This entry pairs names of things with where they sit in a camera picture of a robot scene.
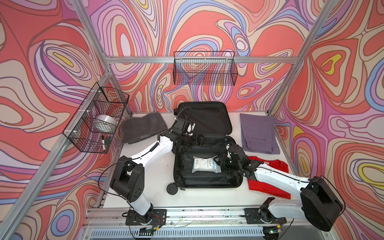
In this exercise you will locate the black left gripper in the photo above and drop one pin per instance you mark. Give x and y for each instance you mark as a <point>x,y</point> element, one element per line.
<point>194,137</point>

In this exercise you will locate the black white suitcase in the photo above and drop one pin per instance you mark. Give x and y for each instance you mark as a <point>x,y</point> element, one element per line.
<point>213,122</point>

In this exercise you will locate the black wire basket back wall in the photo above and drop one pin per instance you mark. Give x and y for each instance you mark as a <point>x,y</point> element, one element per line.
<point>205,68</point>

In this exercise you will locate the aluminium front rail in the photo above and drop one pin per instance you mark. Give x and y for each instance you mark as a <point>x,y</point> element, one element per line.
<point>197,223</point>

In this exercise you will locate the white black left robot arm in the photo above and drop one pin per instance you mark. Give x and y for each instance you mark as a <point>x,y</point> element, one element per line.
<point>128,180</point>

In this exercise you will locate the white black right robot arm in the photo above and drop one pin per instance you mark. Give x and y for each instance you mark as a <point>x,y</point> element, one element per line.
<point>314,200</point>

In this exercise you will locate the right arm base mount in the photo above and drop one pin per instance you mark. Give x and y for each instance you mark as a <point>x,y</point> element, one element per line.
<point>262,216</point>

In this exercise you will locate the silver tape roll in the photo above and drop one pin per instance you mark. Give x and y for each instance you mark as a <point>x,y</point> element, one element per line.
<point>105,124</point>

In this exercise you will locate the black wire basket wall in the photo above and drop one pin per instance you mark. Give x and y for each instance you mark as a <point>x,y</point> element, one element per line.
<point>99,101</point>
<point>205,68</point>

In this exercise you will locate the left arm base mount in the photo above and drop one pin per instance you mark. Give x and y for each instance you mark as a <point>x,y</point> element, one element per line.
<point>156,218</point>

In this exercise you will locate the grey fluffy towel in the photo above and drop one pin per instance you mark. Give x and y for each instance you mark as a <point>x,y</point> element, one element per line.
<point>137,129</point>

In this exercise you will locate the black marker pen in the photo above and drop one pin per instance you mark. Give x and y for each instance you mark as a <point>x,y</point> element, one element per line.
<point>103,144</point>

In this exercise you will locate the folded purple jeans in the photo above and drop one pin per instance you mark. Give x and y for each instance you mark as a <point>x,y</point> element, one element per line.
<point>258,134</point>

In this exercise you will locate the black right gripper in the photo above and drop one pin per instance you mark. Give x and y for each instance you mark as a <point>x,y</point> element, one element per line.
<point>224,157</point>

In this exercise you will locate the red shirt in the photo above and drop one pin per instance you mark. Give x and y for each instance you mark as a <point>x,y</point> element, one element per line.
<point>267,188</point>

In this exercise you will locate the white wet wipes pack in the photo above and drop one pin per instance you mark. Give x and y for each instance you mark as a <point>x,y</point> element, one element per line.
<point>205,165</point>

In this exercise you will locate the black wire basket left wall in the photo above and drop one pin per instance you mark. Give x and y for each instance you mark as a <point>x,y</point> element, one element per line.
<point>99,101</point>

